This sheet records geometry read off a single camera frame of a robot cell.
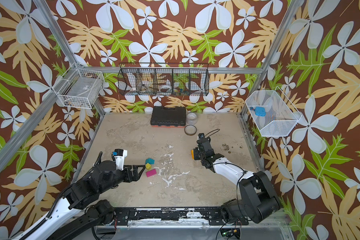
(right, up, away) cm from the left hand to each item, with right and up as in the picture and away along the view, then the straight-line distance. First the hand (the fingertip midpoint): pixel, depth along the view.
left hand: (139, 165), depth 71 cm
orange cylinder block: (+27, +2, +20) cm, 34 cm away
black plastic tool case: (+11, +27, +44) cm, 53 cm away
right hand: (+30, +5, +20) cm, 37 cm away
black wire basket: (+9, +50, +26) cm, 57 cm away
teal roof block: (+1, -2, +22) cm, 22 cm away
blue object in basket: (+66, +28, +15) cm, 73 cm away
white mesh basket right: (+73, +25, +11) cm, 78 cm away
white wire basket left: (-38, +41, +16) cm, 58 cm away
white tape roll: (+10, +45, +28) cm, 54 cm away
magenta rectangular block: (+3, -9, +17) cm, 20 cm away
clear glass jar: (+30, +26, +46) cm, 60 cm away
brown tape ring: (+28, +17, +38) cm, 50 cm away
